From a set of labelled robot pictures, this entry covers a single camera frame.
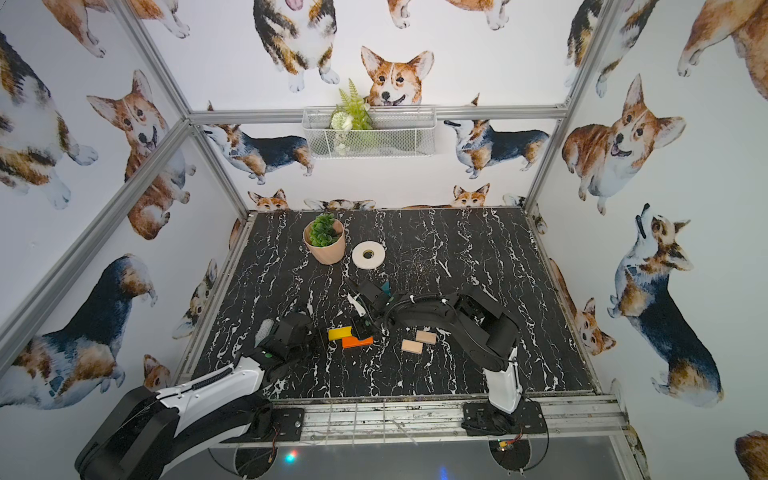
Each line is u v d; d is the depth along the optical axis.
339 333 0.88
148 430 0.41
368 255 1.07
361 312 0.80
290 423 0.74
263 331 0.89
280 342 0.67
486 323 0.51
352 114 0.82
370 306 0.71
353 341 0.86
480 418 0.74
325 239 0.95
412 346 0.86
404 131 0.92
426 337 0.88
